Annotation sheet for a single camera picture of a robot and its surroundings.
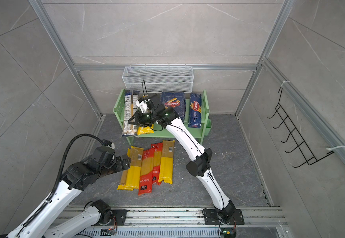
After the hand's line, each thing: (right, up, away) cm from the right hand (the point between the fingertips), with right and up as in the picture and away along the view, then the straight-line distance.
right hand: (131, 122), depth 74 cm
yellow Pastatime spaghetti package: (+7, -4, -1) cm, 8 cm away
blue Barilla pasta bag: (+23, +13, +8) cm, 28 cm away
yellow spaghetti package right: (+17, -29, +13) cm, 36 cm away
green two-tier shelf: (+16, -5, -6) cm, 17 cm away
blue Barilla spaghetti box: (+33, +1, +1) cm, 33 cm away
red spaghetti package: (+11, -18, +21) cm, 30 cm away
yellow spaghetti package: (-3, -31, +9) cm, 33 cm away
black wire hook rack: (+79, -13, -7) cm, 80 cm away
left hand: (-3, -19, -2) cm, 19 cm away
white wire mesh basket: (+11, +31, +26) cm, 42 cm away
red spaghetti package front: (+6, -29, +12) cm, 32 cm away
